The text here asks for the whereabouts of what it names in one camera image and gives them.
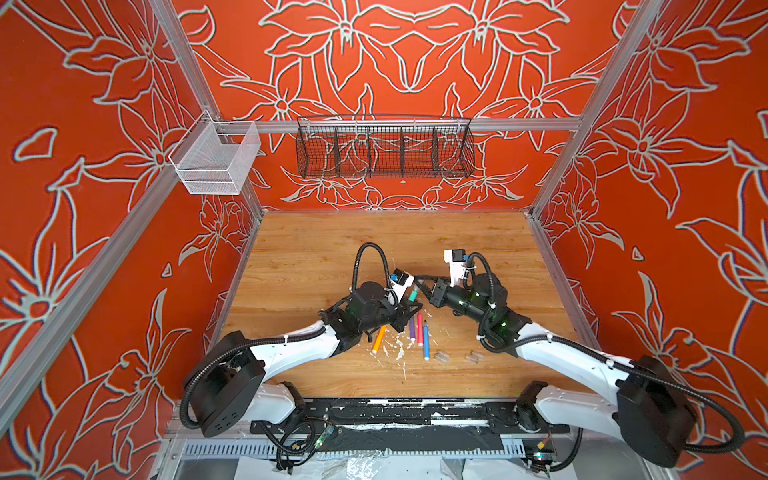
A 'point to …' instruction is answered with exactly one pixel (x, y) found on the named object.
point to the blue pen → (426, 347)
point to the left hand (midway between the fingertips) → (420, 302)
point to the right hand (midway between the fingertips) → (411, 279)
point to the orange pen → (379, 339)
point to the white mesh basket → (215, 156)
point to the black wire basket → (384, 147)
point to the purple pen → (412, 329)
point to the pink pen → (420, 328)
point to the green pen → (413, 296)
